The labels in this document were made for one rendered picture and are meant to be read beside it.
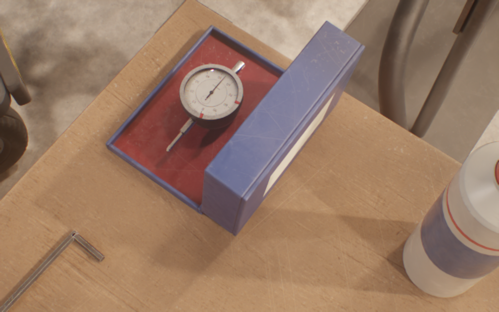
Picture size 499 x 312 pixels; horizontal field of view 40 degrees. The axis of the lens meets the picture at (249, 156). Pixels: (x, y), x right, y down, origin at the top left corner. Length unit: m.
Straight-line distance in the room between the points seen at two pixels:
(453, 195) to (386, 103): 0.35
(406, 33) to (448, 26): 0.54
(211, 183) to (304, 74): 0.11
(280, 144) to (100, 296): 0.21
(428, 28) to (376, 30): 0.09
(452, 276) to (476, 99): 0.73
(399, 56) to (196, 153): 0.27
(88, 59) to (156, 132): 0.64
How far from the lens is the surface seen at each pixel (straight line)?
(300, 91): 0.52
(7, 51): 0.91
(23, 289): 0.61
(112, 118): 0.65
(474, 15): 0.89
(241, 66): 0.64
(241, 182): 0.49
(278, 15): 1.28
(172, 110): 0.64
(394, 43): 0.77
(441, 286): 0.57
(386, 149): 0.64
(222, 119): 0.60
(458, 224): 0.46
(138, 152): 0.63
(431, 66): 1.25
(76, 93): 1.23
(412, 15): 0.77
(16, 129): 1.09
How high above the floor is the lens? 1.04
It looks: 66 degrees down
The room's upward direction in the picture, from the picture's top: straight up
